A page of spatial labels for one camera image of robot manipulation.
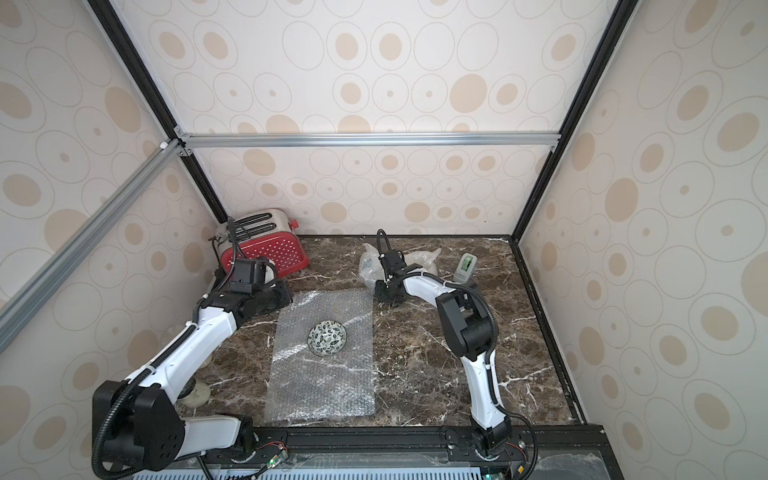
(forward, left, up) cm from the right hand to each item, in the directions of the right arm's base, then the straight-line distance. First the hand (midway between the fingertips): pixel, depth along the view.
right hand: (392, 293), depth 102 cm
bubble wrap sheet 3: (+6, +8, +6) cm, 12 cm away
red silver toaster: (+8, +42, +19) cm, 47 cm away
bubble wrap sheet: (-32, +23, -1) cm, 39 cm away
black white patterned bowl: (-18, +19, 0) cm, 26 cm away
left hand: (-11, +25, +16) cm, 31 cm away
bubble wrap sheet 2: (+11, -11, +6) cm, 17 cm away
